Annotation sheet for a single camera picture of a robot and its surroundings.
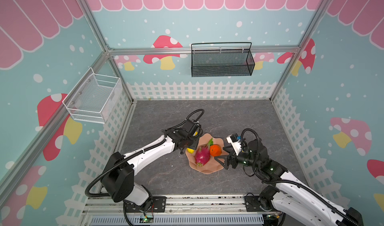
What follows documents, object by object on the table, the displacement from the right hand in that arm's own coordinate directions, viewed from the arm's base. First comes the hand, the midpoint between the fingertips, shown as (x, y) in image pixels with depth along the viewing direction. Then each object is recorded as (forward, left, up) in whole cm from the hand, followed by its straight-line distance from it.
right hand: (219, 153), depth 73 cm
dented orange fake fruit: (+7, +1, -10) cm, 12 cm away
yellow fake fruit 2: (+5, +11, +10) cm, 16 cm away
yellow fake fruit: (+4, +15, -4) cm, 16 cm away
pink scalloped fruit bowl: (-1, +2, -14) cm, 14 cm away
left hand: (+9, +13, -7) cm, 17 cm away
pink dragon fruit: (+4, +8, -9) cm, 13 cm away
